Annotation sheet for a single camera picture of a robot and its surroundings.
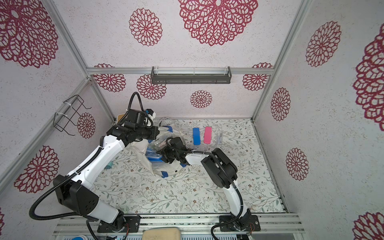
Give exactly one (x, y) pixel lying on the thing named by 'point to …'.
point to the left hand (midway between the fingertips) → (159, 133)
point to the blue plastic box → (196, 136)
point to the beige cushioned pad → (162, 233)
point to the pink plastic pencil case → (207, 135)
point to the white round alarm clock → (166, 121)
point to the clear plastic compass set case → (219, 137)
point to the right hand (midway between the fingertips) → (153, 152)
